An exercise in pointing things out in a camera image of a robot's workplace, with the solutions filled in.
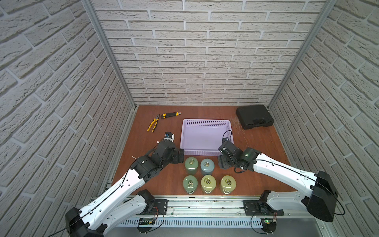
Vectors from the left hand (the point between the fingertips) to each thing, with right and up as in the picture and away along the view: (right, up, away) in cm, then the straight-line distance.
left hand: (178, 148), depth 75 cm
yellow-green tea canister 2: (+25, -18, -2) cm, 31 cm away
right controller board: (+45, -36, -5) cm, 58 cm away
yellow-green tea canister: (+15, -17, -2) cm, 23 cm away
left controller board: (-16, -36, -3) cm, 40 cm away
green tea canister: (+7, -10, +5) cm, 13 cm away
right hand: (+26, -7, +6) cm, 28 cm away
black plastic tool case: (+51, +17, +31) cm, 62 cm away
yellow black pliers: (-22, +14, +34) cm, 43 cm away
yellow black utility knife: (-16, +18, +35) cm, 43 cm away
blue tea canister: (+15, -11, +4) cm, 19 cm away
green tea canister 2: (+6, -18, -3) cm, 19 cm away
